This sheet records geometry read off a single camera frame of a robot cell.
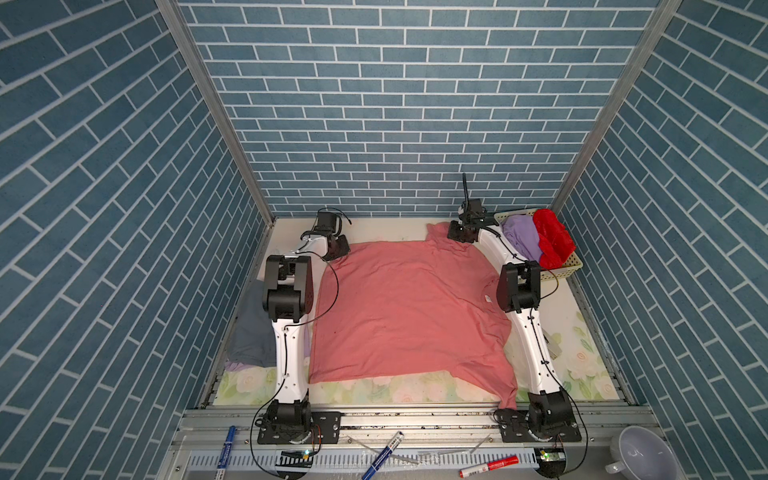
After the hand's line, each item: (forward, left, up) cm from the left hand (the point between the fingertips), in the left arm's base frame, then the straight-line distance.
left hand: (344, 247), depth 110 cm
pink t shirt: (-24, -30, -1) cm, 39 cm away
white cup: (-65, -77, +1) cm, 101 cm away
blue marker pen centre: (-64, -15, 0) cm, 66 cm away
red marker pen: (-67, -36, 0) cm, 76 cm away
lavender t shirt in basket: (-1, -64, +9) cm, 65 cm away
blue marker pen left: (-59, +22, -1) cm, 63 cm away
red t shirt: (-2, -77, +6) cm, 77 cm away
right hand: (+8, -41, +1) cm, 42 cm away
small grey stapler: (-40, -64, +2) cm, 76 cm away
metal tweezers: (-64, -26, -1) cm, 69 cm away
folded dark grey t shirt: (-37, +21, +4) cm, 43 cm away
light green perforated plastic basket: (-12, -80, +5) cm, 81 cm away
